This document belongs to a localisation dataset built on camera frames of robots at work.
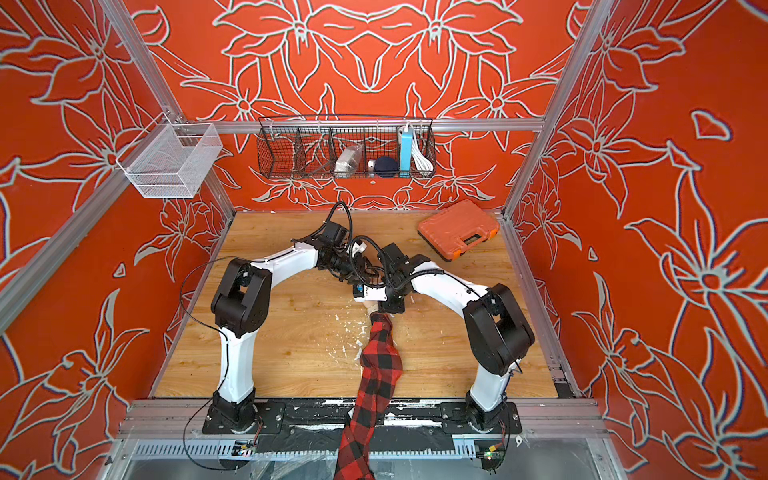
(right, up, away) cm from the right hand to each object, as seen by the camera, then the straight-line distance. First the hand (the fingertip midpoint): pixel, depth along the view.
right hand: (377, 301), depth 87 cm
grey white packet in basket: (-10, +44, +5) cm, 45 cm away
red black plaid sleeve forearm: (+1, -15, -10) cm, 18 cm away
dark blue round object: (+3, +42, +8) cm, 43 cm away
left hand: (0, +7, +4) cm, 8 cm away
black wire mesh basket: (-25, +50, +13) cm, 57 cm away
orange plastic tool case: (+30, +23, +19) cm, 42 cm away
